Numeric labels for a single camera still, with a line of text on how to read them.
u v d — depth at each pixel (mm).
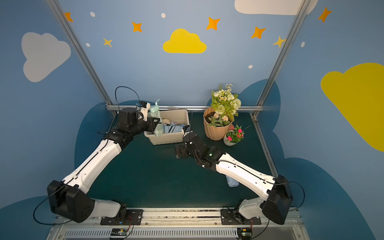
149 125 691
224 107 876
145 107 687
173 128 947
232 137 914
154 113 749
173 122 1079
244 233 730
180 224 734
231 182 825
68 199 395
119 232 718
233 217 748
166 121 1011
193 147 540
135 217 747
